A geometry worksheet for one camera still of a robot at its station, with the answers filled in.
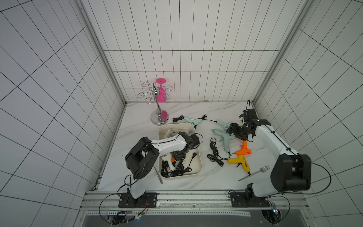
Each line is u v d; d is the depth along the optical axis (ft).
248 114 2.28
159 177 2.62
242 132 2.41
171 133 3.11
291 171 1.40
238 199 2.39
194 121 3.40
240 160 2.81
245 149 2.96
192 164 2.77
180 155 2.50
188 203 2.38
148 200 2.38
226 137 3.10
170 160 2.65
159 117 3.59
